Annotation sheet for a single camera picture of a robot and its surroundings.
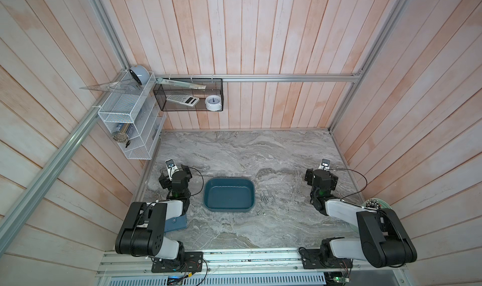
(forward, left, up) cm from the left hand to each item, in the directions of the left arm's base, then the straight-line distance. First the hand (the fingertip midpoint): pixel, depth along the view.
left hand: (174, 169), depth 91 cm
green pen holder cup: (-21, -85, +10) cm, 88 cm away
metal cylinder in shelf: (+3, +17, +21) cm, 28 cm away
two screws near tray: (-19, -44, -9) cm, 49 cm away
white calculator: (+32, -5, +17) cm, 37 cm away
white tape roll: (+28, -19, +19) cm, 39 cm away
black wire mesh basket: (+40, -19, +21) cm, 49 cm away
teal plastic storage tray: (-10, -27, -7) cm, 30 cm away
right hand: (0, -73, +1) cm, 73 cm away
